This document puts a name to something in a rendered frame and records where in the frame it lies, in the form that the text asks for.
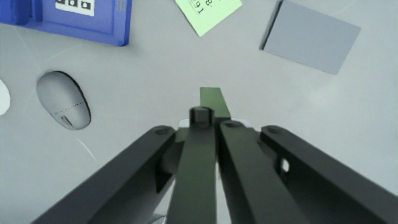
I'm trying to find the pale green sticky note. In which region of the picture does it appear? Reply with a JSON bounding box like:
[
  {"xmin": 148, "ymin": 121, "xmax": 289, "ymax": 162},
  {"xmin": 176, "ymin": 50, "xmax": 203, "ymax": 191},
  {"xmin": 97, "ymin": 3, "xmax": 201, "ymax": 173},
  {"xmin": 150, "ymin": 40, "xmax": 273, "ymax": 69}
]
[{"xmin": 176, "ymin": 0, "xmax": 242, "ymax": 36}]

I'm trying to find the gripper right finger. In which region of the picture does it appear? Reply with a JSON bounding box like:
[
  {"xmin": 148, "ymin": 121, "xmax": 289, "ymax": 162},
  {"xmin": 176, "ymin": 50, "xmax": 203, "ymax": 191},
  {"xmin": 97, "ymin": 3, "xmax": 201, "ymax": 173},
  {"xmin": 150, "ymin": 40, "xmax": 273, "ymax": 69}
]
[{"xmin": 210, "ymin": 87, "xmax": 398, "ymax": 224}]

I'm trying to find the grey flat rectangular slab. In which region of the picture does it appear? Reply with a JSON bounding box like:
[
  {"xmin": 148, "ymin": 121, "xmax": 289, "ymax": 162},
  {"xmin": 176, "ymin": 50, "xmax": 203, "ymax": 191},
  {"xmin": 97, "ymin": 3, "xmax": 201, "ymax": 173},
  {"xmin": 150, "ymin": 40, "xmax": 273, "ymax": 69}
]
[{"xmin": 262, "ymin": 0, "xmax": 362, "ymax": 75}]

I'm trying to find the grey computer mouse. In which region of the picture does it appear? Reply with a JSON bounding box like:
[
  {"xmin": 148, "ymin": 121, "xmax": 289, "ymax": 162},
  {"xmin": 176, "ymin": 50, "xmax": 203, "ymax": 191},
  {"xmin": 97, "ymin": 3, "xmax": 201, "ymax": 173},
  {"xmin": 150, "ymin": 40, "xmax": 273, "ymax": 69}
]
[{"xmin": 36, "ymin": 71, "xmax": 91, "ymax": 131}]

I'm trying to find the blue desk phone body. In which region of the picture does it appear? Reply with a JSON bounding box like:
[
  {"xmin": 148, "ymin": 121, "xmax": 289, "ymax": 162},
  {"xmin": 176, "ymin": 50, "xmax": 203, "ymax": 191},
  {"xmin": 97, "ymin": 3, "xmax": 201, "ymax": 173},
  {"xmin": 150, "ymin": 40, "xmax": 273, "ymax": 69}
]
[{"xmin": 0, "ymin": 0, "xmax": 132, "ymax": 47}]

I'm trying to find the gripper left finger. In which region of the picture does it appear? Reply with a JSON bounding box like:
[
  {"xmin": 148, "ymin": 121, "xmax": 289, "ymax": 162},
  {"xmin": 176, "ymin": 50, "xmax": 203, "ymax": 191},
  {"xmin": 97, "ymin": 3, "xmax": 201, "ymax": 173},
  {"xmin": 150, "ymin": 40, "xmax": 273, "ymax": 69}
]
[{"xmin": 30, "ymin": 87, "xmax": 217, "ymax": 224}]

